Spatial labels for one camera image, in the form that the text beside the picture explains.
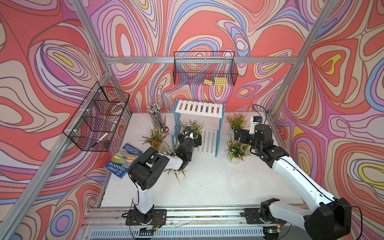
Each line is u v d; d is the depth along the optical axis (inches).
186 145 28.3
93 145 27.8
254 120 27.6
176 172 30.4
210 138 40.3
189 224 28.5
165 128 43.4
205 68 37.8
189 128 31.5
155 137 35.6
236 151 32.6
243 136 27.7
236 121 36.8
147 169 19.6
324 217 14.8
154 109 38.3
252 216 28.4
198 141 34.0
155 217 28.3
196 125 35.8
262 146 23.0
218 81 32.4
